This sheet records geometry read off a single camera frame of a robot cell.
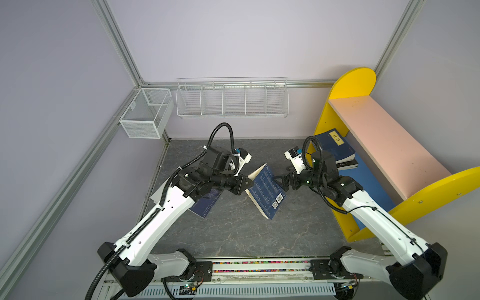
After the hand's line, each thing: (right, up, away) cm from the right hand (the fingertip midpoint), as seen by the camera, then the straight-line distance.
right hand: (281, 173), depth 74 cm
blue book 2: (+30, +14, +19) cm, 38 cm away
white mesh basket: (-66, +29, +22) cm, 75 cm away
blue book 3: (+33, +3, +12) cm, 36 cm away
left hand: (-12, -4, -9) cm, 15 cm away
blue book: (-6, -7, -3) cm, 10 cm away
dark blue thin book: (-35, -18, +17) cm, 43 cm away
